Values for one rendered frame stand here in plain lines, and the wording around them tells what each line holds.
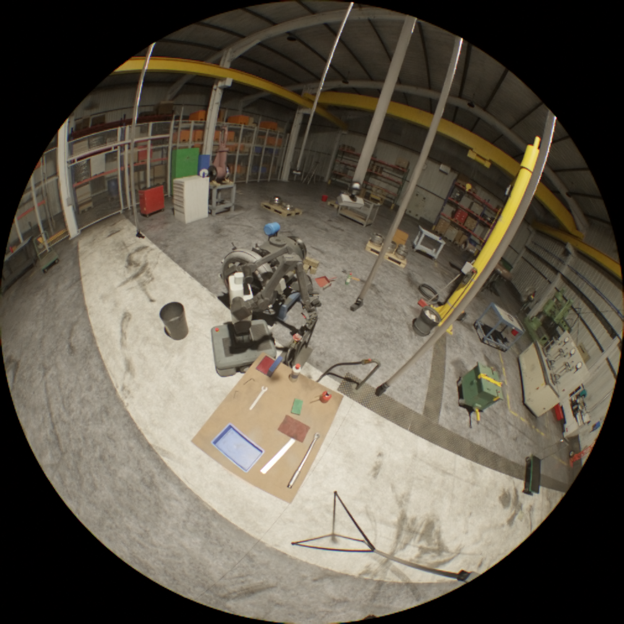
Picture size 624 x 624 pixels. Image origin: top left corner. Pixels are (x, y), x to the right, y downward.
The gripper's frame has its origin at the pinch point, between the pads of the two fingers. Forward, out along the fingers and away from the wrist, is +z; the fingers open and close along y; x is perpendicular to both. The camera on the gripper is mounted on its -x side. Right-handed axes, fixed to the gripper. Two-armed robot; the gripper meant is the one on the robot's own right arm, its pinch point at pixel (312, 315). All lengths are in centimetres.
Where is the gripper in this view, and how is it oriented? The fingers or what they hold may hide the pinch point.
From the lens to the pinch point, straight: 179.5
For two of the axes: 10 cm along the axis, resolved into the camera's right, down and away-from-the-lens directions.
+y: -3.9, -7.0, 5.9
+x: -8.9, 4.6, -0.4
